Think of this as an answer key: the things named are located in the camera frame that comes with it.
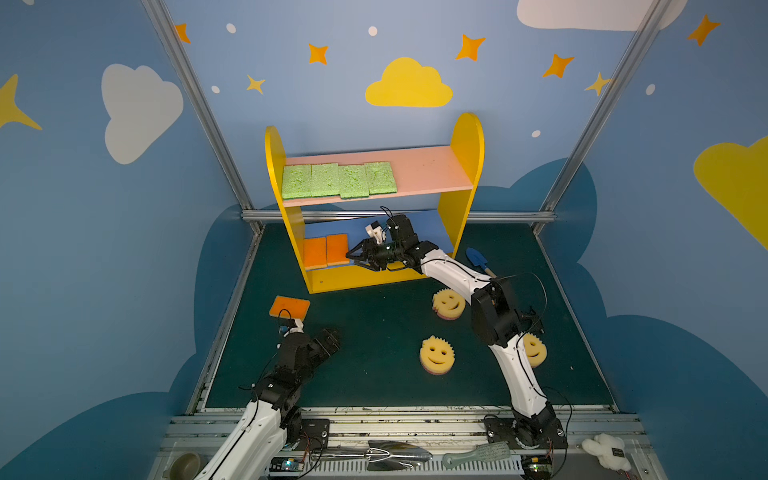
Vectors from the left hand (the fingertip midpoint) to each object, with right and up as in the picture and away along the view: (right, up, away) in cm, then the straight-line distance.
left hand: (329, 336), depth 85 cm
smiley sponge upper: (+36, +8, +10) cm, 39 cm away
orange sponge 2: (+1, +27, +9) cm, 28 cm away
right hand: (+6, +23, +3) cm, 24 cm away
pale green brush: (+41, -24, -14) cm, 49 cm away
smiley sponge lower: (+31, -6, +1) cm, 32 cm away
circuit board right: (+53, -28, -13) cm, 62 cm away
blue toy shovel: (+51, +22, +27) cm, 62 cm away
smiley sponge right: (+61, -5, +2) cm, 61 cm away
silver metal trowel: (+16, -25, -15) cm, 33 cm away
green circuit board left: (-8, -27, -14) cm, 31 cm away
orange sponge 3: (-16, +6, +12) cm, 20 cm away
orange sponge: (-6, +24, +7) cm, 26 cm away
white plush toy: (+70, -23, -15) cm, 75 cm away
